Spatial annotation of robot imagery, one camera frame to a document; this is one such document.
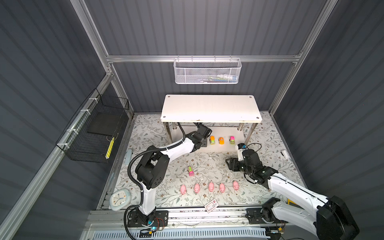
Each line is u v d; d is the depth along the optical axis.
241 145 0.76
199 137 0.72
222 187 0.82
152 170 0.51
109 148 0.68
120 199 0.77
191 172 0.87
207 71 1.24
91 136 0.72
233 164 0.74
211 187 0.82
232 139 0.94
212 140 0.94
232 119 0.70
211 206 0.77
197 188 0.82
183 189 0.82
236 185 0.83
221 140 0.95
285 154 0.94
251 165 0.64
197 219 0.75
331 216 0.40
